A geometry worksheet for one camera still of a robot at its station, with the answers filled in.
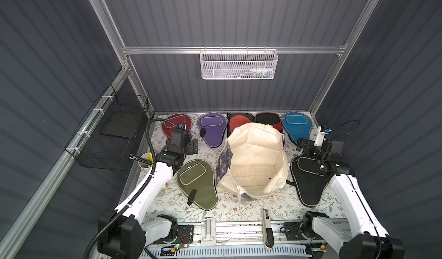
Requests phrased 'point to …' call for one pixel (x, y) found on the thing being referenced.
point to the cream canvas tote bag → (259, 165)
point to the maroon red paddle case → (175, 119)
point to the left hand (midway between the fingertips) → (187, 142)
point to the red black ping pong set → (273, 119)
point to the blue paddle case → (298, 125)
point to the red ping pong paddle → (237, 120)
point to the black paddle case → (309, 178)
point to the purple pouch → (212, 126)
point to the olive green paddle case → (195, 178)
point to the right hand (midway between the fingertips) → (312, 142)
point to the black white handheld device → (268, 232)
